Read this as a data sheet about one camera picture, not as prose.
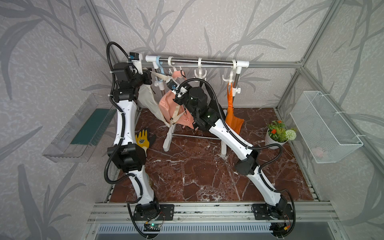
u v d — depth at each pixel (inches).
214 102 34.1
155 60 26.4
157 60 26.2
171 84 22.3
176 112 33.3
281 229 27.5
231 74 27.8
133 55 24.7
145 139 38.9
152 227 27.8
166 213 29.0
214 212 29.7
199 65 25.7
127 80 22.8
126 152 19.9
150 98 32.6
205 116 22.7
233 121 35.0
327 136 24.7
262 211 29.2
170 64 26.3
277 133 34.0
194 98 21.1
